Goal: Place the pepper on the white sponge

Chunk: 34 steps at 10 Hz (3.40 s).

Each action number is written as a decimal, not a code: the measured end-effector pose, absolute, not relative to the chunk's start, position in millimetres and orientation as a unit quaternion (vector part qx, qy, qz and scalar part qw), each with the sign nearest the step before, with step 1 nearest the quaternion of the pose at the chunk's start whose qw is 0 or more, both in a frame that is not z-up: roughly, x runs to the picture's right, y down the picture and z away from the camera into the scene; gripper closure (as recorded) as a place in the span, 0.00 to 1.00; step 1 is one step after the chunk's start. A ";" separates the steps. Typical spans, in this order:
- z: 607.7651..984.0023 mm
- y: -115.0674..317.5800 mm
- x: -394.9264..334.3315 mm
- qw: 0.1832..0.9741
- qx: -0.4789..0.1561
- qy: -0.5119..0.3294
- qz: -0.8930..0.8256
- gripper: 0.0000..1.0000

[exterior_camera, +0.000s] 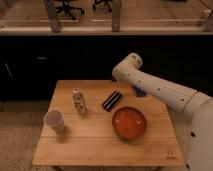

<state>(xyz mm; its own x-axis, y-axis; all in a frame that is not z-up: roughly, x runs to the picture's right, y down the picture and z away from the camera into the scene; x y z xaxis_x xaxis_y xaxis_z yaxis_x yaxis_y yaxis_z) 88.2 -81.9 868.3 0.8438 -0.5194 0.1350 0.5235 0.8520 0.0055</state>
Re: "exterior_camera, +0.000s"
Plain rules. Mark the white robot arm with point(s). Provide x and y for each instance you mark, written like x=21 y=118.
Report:
x=193 y=104

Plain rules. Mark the blue object under arm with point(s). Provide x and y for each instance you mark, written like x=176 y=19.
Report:
x=139 y=92

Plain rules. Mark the white plastic bottle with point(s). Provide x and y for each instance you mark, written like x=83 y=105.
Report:
x=79 y=101

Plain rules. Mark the wooden table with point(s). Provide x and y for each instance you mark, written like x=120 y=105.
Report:
x=89 y=139

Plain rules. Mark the orange bowl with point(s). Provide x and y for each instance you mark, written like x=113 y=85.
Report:
x=129 y=123

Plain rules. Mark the white paper cup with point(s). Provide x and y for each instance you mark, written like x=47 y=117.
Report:
x=54 y=120

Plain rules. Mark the black office chair left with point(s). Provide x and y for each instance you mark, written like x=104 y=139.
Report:
x=66 y=8

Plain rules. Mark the grey post centre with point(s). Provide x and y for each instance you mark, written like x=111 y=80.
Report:
x=116 y=12

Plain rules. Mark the grey post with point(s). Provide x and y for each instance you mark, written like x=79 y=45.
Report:
x=52 y=16
x=116 y=12

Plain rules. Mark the grey post left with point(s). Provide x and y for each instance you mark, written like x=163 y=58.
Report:
x=52 y=16

